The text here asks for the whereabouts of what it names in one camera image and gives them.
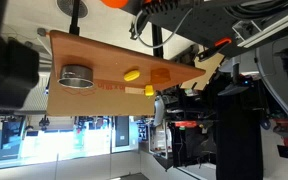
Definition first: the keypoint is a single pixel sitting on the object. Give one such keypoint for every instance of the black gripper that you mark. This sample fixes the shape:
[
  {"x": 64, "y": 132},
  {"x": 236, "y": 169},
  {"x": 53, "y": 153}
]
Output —
[{"x": 233, "y": 88}]

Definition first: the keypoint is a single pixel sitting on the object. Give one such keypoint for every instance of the orange transparent plastic pot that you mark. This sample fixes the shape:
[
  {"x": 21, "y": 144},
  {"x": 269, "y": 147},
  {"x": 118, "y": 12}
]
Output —
[{"x": 160, "y": 76}]

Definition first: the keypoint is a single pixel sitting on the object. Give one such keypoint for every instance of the silver metal pot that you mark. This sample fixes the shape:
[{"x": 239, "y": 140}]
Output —
[{"x": 75, "y": 74}]

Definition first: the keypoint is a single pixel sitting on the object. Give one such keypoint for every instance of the plain cardboard panel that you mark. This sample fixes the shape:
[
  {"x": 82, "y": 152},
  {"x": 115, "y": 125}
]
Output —
[{"x": 210, "y": 66}]

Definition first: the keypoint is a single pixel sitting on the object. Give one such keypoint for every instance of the black perforated board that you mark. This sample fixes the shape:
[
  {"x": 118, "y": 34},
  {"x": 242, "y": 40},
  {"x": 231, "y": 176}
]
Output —
[{"x": 200, "y": 23}]

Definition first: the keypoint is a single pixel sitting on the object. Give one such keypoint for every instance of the white grey rounded object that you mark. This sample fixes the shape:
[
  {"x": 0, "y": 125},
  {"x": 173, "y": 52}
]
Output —
[{"x": 159, "y": 111}]

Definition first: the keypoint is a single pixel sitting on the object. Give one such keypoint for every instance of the small yellow block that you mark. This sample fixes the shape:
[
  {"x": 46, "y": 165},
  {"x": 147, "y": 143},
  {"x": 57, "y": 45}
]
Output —
[{"x": 149, "y": 90}]

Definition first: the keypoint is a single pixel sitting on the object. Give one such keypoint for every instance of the black stand with base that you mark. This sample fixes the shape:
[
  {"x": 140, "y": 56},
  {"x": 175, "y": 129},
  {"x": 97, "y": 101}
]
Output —
[{"x": 157, "y": 40}]

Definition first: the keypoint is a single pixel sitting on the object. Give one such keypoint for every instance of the small light wooden block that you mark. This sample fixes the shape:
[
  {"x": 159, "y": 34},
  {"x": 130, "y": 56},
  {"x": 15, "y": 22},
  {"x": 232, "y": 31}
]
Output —
[{"x": 134, "y": 90}]

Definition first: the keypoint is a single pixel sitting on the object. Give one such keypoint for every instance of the orange round object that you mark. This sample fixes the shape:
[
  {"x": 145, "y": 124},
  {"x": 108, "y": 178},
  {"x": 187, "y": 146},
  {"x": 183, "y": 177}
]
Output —
[{"x": 114, "y": 2}]

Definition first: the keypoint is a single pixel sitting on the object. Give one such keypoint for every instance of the black tripod pole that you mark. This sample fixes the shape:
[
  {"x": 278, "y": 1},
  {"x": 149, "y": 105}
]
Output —
[{"x": 74, "y": 20}]

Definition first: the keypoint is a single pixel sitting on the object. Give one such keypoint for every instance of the round grey floor grille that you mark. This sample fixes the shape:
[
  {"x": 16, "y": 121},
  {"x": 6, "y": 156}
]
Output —
[{"x": 64, "y": 6}]

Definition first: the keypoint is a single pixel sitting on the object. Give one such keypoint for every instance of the blurred black bulky object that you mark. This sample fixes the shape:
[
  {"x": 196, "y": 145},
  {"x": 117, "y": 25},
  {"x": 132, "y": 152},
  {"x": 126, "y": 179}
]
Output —
[{"x": 7, "y": 73}]

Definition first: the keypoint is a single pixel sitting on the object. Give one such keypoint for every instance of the aluminium profile rail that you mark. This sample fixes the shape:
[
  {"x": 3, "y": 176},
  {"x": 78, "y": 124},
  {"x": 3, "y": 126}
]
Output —
[{"x": 267, "y": 28}]

